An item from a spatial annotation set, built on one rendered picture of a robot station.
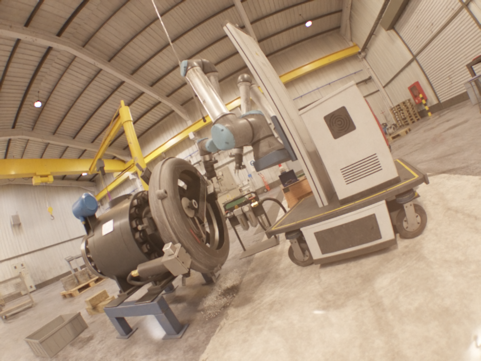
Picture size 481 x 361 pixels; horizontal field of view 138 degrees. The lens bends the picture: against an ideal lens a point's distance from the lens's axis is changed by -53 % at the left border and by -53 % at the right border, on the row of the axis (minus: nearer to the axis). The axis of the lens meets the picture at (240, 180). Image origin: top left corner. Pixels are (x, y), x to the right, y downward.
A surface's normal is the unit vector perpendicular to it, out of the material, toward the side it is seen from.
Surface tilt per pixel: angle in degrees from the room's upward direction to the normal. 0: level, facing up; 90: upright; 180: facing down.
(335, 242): 90
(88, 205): 90
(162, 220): 87
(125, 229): 76
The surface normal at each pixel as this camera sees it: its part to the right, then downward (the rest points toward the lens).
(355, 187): -0.57, 0.22
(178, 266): 0.01, 0.37
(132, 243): -0.15, 0.06
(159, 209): -0.23, -0.18
